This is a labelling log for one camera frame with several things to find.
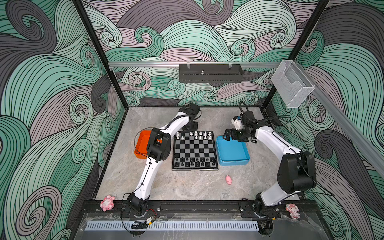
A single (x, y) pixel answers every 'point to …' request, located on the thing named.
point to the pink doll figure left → (107, 203)
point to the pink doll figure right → (293, 210)
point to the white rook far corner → (177, 134)
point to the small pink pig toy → (228, 180)
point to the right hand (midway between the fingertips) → (230, 137)
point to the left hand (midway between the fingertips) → (193, 129)
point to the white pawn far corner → (177, 138)
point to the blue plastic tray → (232, 152)
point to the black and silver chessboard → (194, 151)
